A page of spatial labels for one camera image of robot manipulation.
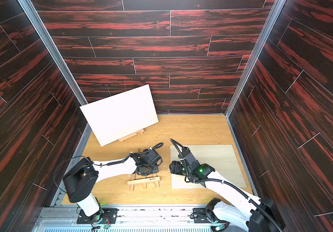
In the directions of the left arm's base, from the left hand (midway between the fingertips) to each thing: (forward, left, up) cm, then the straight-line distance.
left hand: (158, 170), depth 88 cm
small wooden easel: (-7, +8, +1) cm, 11 cm away
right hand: (+1, -11, +7) cm, 14 cm away
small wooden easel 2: (+26, +17, +4) cm, 31 cm away
